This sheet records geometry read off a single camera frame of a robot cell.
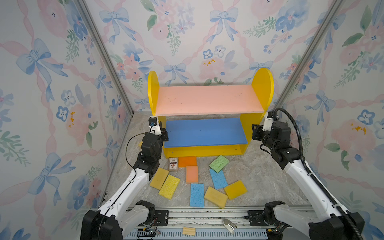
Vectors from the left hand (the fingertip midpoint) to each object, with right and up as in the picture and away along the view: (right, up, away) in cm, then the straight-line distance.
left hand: (160, 121), depth 74 cm
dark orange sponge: (+10, -24, +18) cm, 32 cm away
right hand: (+48, -2, +3) cm, 48 cm away
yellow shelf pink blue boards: (+30, +2, +43) cm, 52 cm away
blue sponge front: (+19, -40, +6) cm, 44 cm away
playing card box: (+4, -25, +16) cm, 30 cm away
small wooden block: (+14, -52, -4) cm, 54 cm away
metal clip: (+34, -50, -4) cm, 60 cm away
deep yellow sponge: (+40, -38, +8) cm, 55 cm away
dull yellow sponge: (-3, -33, +12) cm, 35 cm away
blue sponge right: (+31, -33, +11) cm, 47 cm away
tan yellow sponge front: (+29, -40, +4) cm, 50 cm away
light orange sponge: (+16, -31, +12) cm, 37 cm away
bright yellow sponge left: (+3, -36, +8) cm, 37 cm away
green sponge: (+32, -25, +16) cm, 44 cm away
